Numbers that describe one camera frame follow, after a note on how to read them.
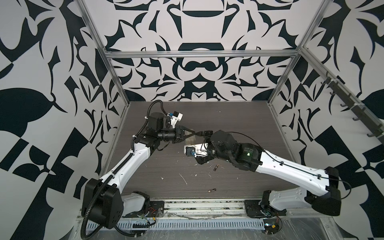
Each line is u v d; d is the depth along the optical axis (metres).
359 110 0.59
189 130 0.71
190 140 0.70
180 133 0.66
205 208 0.76
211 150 0.56
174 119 0.71
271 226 0.71
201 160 0.59
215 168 0.87
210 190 0.79
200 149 0.54
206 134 0.61
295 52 0.92
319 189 0.40
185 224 0.65
